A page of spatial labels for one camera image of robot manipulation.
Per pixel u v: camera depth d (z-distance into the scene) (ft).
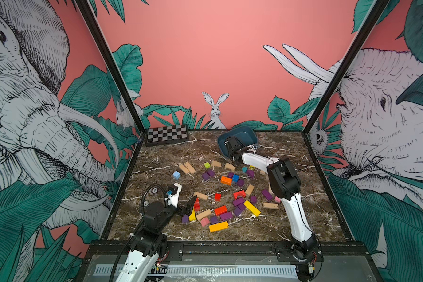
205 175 3.21
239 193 2.96
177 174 3.14
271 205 2.83
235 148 2.75
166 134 3.77
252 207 2.83
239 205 2.83
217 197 2.93
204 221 2.68
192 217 2.68
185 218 2.69
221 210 2.79
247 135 3.71
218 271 2.30
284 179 1.95
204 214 2.75
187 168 3.31
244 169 3.32
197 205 2.88
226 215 2.74
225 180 3.13
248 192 2.97
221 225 2.63
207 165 3.35
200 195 2.97
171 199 2.20
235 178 3.14
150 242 1.88
